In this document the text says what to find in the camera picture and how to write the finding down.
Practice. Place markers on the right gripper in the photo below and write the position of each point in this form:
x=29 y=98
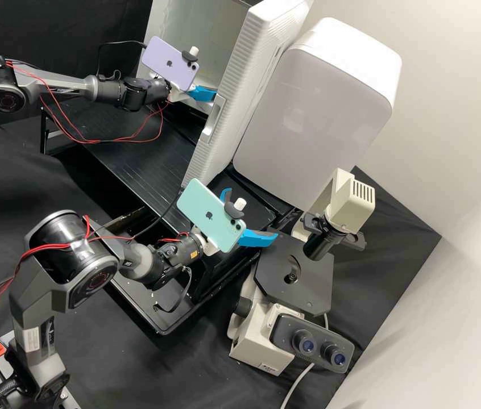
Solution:
x=207 y=248

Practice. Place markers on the white box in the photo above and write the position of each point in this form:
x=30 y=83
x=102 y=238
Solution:
x=308 y=119

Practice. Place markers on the black platform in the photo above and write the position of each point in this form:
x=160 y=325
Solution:
x=138 y=162
x=262 y=204

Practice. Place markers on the wrist camera phone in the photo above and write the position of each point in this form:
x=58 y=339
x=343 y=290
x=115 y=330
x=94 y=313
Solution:
x=206 y=217
x=168 y=64

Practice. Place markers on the incubator door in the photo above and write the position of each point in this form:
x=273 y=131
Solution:
x=244 y=64

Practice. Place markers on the right wrist camera phone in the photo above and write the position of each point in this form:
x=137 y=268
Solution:
x=206 y=217

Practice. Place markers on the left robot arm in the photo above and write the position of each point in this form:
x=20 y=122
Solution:
x=108 y=89

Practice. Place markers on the left wrist camera phone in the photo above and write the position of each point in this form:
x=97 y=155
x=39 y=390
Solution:
x=168 y=64

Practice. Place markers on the black tray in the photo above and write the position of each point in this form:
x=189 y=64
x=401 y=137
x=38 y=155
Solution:
x=146 y=306

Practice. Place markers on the cream microscope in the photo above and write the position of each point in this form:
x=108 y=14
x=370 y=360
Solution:
x=266 y=328

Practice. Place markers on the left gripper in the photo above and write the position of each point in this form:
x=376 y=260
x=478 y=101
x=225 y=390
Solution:
x=179 y=95

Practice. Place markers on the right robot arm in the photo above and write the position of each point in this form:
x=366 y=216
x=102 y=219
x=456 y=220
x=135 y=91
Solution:
x=61 y=255

